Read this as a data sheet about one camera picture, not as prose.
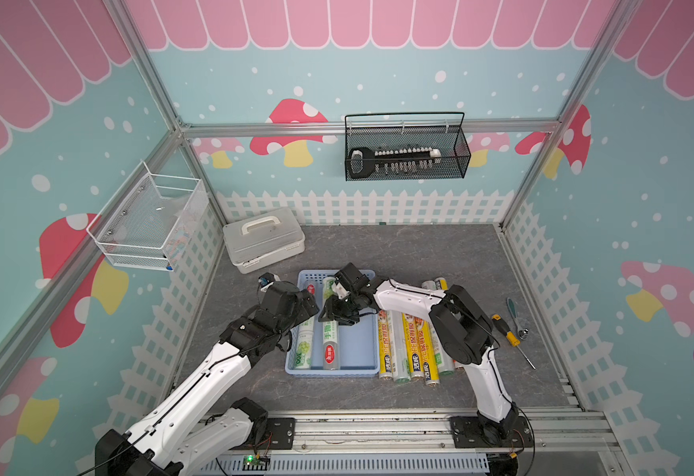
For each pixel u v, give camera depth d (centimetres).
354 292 79
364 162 90
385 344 86
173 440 40
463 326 54
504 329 91
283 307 59
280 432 75
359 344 88
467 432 74
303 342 85
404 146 92
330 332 85
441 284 100
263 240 100
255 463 73
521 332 89
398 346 85
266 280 70
